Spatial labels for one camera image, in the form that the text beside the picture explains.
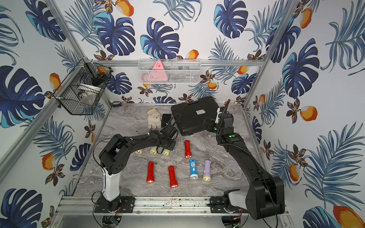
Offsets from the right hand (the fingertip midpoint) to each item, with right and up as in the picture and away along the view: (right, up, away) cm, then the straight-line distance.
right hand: (210, 120), depth 84 cm
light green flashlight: (-35, -19, +6) cm, 40 cm away
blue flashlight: (-10, -31, -1) cm, 32 cm away
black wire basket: (-74, +17, -4) cm, 76 cm away
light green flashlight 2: (-27, -20, +7) cm, 35 cm away
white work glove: (-39, +1, +26) cm, 46 cm away
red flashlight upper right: (-13, -21, +6) cm, 26 cm away
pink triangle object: (-32, +30, +6) cm, 44 cm away
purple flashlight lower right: (-2, -32, -3) cm, 32 cm away
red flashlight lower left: (-35, -33, -4) cm, 48 cm away
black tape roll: (-73, +13, +37) cm, 83 cm away
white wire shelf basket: (-26, +32, +9) cm, 42 cm away
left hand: (-24, -16, +12) cm, 31 cm away
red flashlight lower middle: (-21, -35, -4) cm, 41 cm away
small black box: (-29, +2, +23) cm, 37 cm away
